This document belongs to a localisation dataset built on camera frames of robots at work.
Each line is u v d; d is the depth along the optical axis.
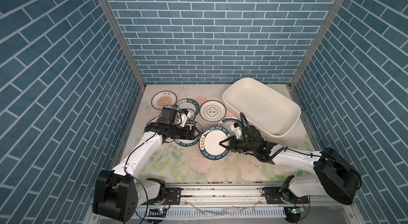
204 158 0.77
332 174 0.45
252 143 0.64
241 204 0.72
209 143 0.81
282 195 0.67
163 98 1.12
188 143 0.89
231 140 0.73
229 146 0.77
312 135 1.00
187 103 1.09
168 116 0.65
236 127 0.79
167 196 0.73
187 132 0.71
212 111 1.05
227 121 0.99
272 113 1.05
